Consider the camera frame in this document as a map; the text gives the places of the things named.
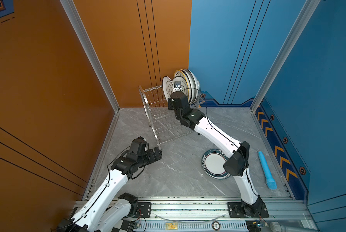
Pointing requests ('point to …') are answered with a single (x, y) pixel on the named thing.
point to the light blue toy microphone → (271, 183)
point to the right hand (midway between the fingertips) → (172, 94)
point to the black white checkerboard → (123, 225)
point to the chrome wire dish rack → (156, 101)
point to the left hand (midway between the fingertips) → (156, 153)
